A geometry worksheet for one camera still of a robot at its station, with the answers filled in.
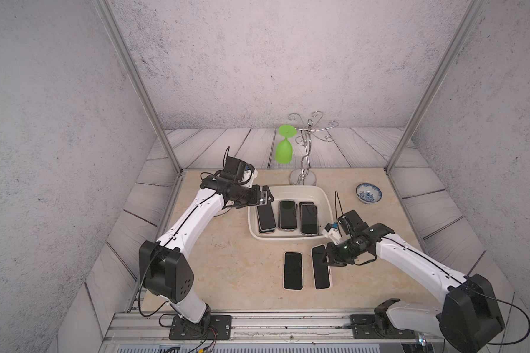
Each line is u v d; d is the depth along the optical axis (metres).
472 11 0.70
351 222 0.66
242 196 0.69
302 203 1.02
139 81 0.87
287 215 0.97
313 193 1.10
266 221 0.98
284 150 0.97
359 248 0.61
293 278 0.83
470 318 0.40
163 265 0.45
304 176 1.15
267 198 0.73
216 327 0.73
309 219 0.97
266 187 0.74
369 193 1.08
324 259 0.76
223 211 1.02
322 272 0.76
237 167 0.64
